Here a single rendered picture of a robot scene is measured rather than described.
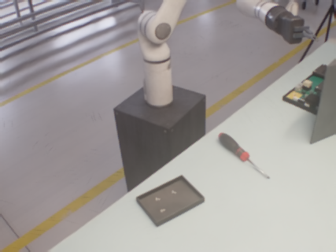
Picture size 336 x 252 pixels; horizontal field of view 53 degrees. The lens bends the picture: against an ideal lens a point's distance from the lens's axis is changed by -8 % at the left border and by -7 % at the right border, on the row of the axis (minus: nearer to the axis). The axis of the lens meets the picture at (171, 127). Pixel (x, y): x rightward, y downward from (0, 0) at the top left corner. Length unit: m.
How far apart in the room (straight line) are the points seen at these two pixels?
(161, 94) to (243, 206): 0.62
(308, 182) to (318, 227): 0.12
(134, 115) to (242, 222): 0.66
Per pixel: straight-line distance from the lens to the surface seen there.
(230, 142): 0.81
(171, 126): 1.15
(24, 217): 2.18
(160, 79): 1.19
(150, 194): 0.73
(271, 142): 0.87
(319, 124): 0.86
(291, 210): 0.72
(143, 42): 1.18
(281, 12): 1.05
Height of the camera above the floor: 1.53
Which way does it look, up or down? 37 degrees down
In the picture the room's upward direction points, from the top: 3 degrees counter-clockwise
